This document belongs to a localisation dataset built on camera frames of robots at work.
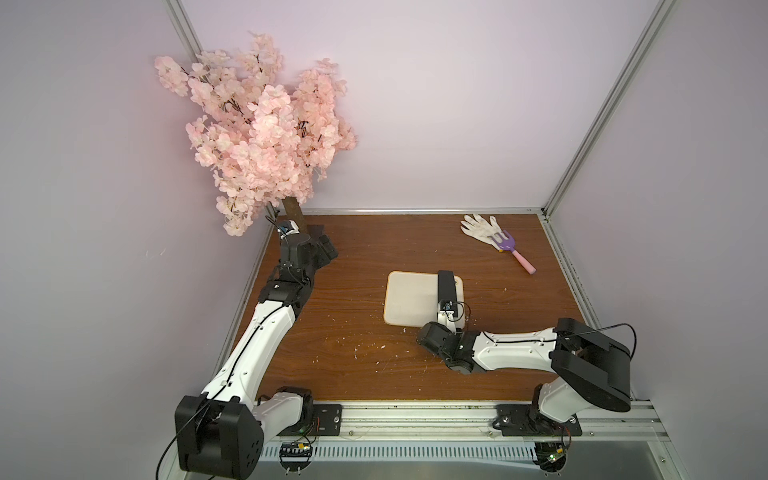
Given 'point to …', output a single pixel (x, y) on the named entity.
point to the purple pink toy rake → (509, 244)
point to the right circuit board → (551, 457)
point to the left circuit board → (295, 456)
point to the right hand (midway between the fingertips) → (435, 327)
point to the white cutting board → (411, 299)
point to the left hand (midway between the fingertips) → (317, 241)
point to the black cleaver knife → (447, 291)
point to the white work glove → (481, 229)
